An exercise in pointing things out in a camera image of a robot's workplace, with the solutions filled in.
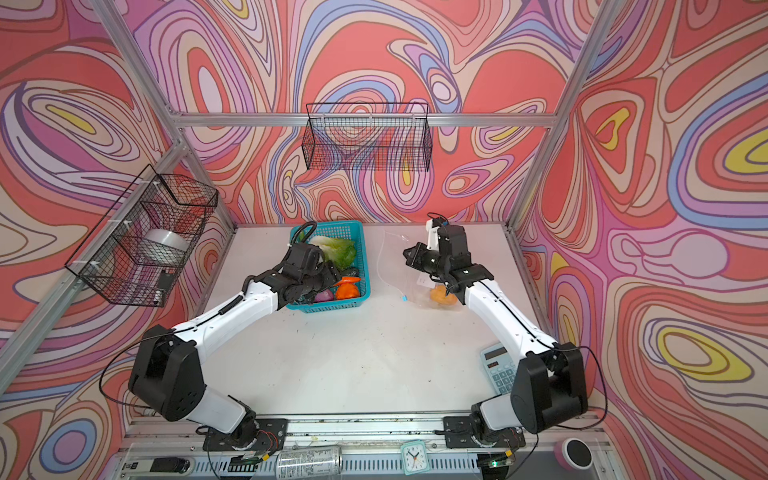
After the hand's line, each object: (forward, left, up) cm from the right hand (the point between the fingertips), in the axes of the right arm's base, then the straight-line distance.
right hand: (405, 257), depth 82 cm
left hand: (0, +19, -7) cm, 20 cm away
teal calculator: (-24, -26, -20) cm, 41 cm away
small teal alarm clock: (-44, 0, -20) cm, 49 cm away
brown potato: (-2, -11, -17) cm, 20 cm away
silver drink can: (-45, +24, -16) cm, 53 cm away
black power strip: (-45, +58, -16) cm, 75 cm away
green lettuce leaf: (+14, +21, -13) cm, 28 cm away
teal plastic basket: (+25, +19, -14) cm, 34 cm away
